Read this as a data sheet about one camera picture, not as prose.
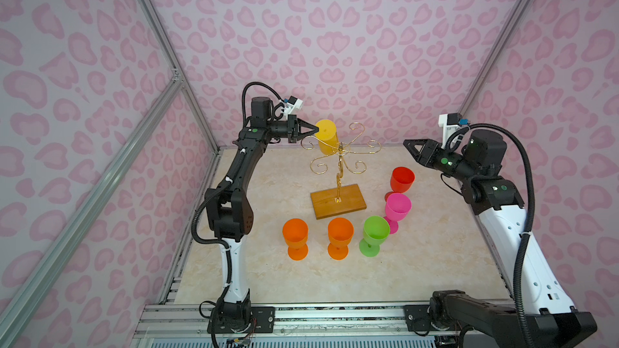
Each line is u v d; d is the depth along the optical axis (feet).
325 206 3.21
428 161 1.90
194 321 2.46
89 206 1.81
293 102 2.57
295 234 2.56
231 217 1.84
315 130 2.57
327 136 2.56
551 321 1.18
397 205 2.87
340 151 2.51
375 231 2.68
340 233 2.63
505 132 1.80
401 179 2.95
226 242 1.91
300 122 2.53
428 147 1.95
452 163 1.83
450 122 1.92
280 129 2.46
